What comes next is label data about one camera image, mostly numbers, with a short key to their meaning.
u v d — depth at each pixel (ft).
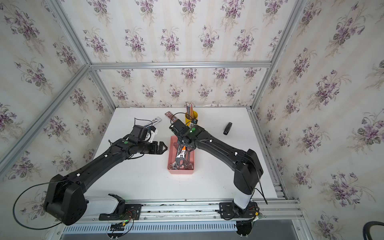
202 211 2.46
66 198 1.30
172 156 3.02
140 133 2.12
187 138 1.82
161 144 2.46
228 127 3.49
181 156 2.63
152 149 2.40
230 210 2.40
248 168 1.42
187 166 2.80
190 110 3.32
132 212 2.37
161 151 2.42
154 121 3.62
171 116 3.75
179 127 2.02
